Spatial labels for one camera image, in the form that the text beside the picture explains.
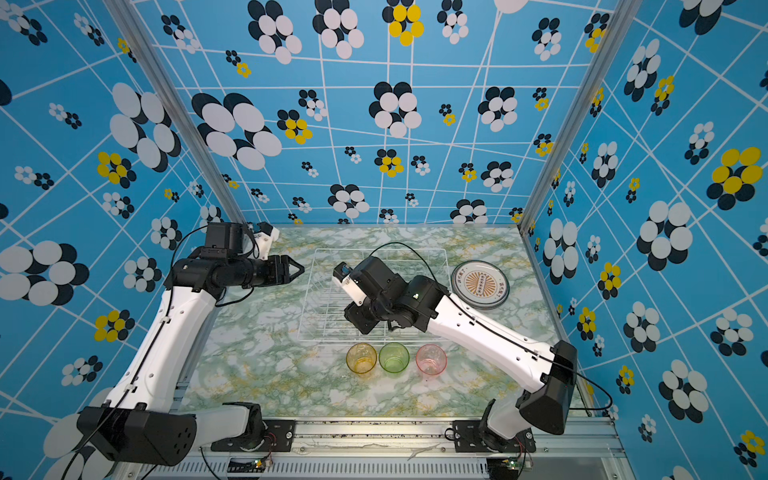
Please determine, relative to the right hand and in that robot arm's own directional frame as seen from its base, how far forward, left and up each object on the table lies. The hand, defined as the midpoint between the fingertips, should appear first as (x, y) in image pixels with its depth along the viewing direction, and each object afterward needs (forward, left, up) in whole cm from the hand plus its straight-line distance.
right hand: (354, 309), depth 70 cm
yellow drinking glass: (-3, 0, -22) cm, 23 cm away
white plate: (+22, -38, -22) cm, 49 cm away
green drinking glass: (-3, -9, -23) cm, 25 cm away
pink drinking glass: (-3, -20, -23) cm, 31 cm away
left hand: (+10, +15, +4) cm, 18 cm away
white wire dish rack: (+15, +14, -22) cm, 30 cm away
